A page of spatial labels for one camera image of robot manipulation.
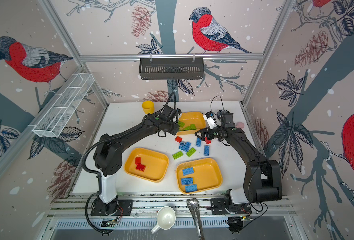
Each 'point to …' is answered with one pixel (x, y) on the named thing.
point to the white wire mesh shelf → (58, 115)
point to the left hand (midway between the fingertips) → (177, 127)
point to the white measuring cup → (166, 217)
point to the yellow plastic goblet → (148, 106)
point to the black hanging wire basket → (171, 68)
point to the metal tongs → (194, 206)
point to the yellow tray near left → (149, 164)
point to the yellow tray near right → (198, 175)
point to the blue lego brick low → (191, 188)
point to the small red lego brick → (138, 160)
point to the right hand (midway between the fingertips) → (201, 132)
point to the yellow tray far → (196, 117)
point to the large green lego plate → (192, 127)
